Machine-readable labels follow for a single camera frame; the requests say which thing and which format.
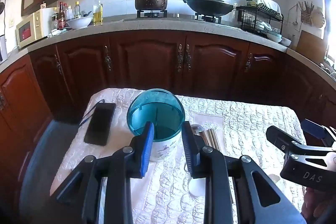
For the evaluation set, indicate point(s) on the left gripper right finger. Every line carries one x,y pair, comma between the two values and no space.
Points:
193,145

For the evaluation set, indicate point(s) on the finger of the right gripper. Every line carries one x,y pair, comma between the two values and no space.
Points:
323,133
285,142

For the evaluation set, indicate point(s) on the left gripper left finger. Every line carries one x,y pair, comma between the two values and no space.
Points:
141,145

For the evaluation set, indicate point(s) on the tan chopstick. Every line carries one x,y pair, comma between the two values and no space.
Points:
209,138

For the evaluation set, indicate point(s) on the brown wooden chopstick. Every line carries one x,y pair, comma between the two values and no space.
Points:
215,139

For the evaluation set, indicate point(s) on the white ceramic spoon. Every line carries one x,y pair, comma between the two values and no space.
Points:
197,187

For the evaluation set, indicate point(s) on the floral utensil holder blue rim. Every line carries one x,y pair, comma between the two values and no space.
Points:
165,111

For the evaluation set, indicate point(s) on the metal spoon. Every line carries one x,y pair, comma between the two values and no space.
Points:
197,129

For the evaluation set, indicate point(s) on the right hand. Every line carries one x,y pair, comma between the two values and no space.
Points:
315,203

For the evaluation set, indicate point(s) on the black smartphone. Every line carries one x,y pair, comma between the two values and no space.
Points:
99,127

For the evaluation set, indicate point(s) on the white quilted table cloth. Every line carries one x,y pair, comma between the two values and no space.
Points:
163,195

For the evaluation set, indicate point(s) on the wooden cutting board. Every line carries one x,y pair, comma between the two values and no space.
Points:
312,47

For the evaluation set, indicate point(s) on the black dish rack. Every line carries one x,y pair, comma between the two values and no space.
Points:
259,19

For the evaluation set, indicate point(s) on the white mixing bowl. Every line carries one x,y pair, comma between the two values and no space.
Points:
79,23

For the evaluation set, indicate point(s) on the yellow oil bottle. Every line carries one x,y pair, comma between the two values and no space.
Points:
97,12

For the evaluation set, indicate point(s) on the black wok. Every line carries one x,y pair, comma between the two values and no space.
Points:
210,7

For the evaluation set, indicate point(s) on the dark sauce bottle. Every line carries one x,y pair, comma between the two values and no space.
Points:
61,17

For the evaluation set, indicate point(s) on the cream microwave oven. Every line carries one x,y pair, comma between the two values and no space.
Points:
34,27

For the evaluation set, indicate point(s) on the chopstick holder on wall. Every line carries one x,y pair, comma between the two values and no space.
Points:
306,8

